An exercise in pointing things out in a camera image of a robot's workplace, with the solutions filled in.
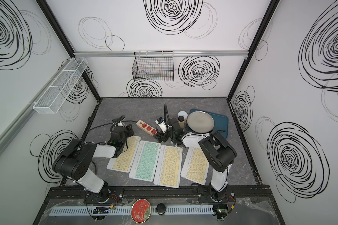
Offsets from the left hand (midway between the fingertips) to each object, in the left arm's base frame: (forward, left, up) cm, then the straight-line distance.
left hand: (128, 125), depth 95 cm
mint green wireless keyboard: (-23, -13, -7) cm, 28 cm away
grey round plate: (+8, -51, -5) cm, 52 cm away
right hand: (-5, -21, +1) cm, 21 cm away
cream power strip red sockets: (+2, -10, -4) cm, 11 cm away
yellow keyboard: (-23, 0, -7) cm, 24 cm away
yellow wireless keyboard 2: (-24, -45, -5) cm, 51 cm away
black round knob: (-47, -25, +3) cm, 53 cm away
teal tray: (+8, -66, -5) cm, 67 cm away
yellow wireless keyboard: (-27, -28, -6) cm, 39 cm away
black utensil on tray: (+4, -67, -9) cm, 67 cm away
